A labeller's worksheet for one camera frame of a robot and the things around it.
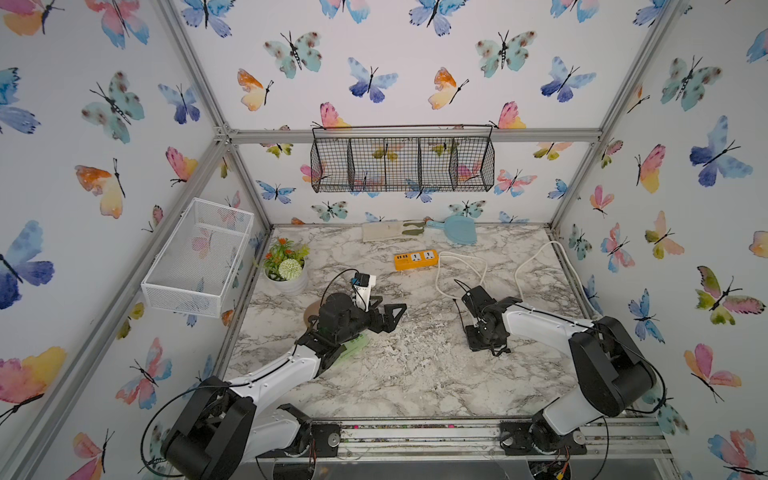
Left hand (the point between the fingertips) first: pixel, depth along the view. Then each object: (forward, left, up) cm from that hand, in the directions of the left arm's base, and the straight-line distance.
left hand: (397, 302), depth 80 cm
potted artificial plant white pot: (+13, +33, -1) cm, 35 cm away
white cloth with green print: (+42, +1, -16) cm, 44 cm away
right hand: (-4, -25, -16) cm, 30 cm away
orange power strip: (+25, -7, -14) cm, 30 cm away
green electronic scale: (-6, +13, -16) cm, 21 cm away
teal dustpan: (+43, -26, -17) cm, 53 cm away
